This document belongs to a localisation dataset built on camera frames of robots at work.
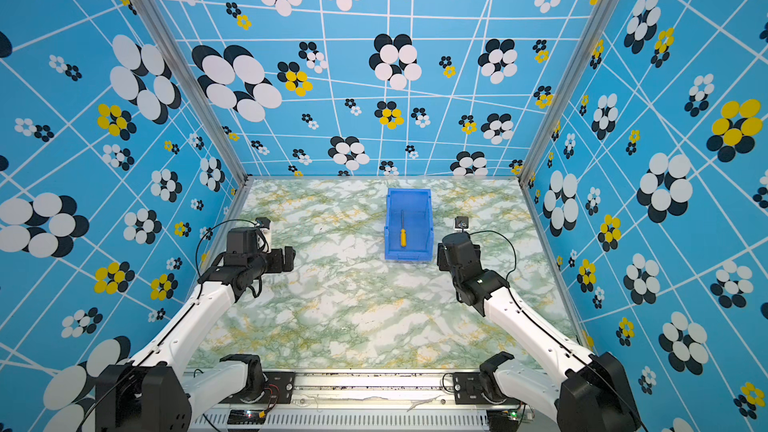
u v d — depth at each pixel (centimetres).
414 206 110
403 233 102
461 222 71
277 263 76
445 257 65
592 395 39
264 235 69
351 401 72
